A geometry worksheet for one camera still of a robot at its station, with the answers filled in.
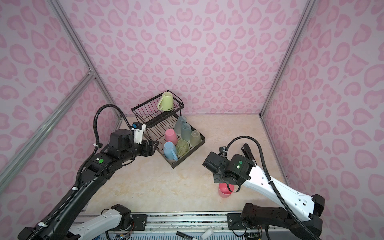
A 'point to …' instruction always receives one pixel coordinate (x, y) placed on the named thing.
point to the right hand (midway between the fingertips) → (220, 176)
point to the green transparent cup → (183, 148)
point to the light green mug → (166, 103)
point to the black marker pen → (184, 235)
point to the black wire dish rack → (159, 117)
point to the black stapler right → (247, 152)
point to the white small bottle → (209, 232)
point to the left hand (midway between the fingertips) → (152, 139)
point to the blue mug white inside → (170, 150)
